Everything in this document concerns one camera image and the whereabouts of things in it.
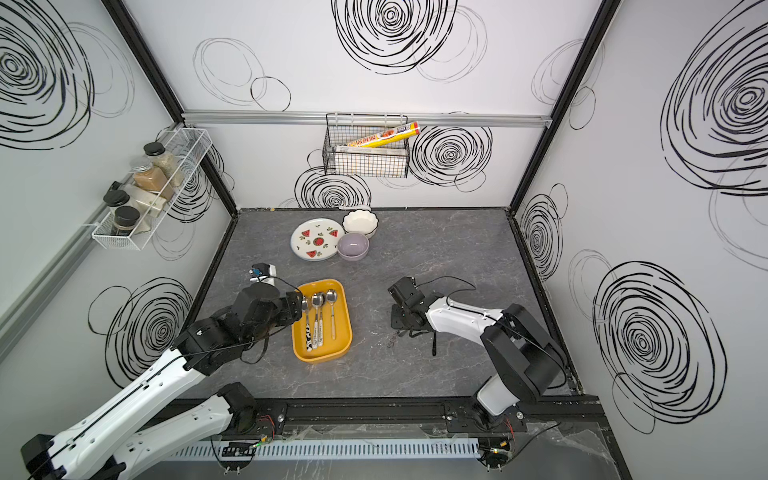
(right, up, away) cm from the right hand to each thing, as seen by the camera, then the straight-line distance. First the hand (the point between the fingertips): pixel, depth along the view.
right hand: (398, 320), depth 89 cm
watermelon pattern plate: (-30, +24, +21) cm, 44 cm away
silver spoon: (-25, +5, +3) cm, 26 cm away
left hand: (-27, +10, -16) cm, 33 cm away
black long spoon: (+11, -6, -3) cm, 12 cm away
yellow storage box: (-17, -1, -1) cm, 17 cm away
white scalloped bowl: (-14, +31, +26) cm, 43 cm away
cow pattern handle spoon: (-26, -6, -5) cm, 27 cm away
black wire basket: (-4, +48, -3) cm, 48 cm away
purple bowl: (-15, +21, +15) cm, 30 cm away
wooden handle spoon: (-21, +6, +4) cm, 22 cm away
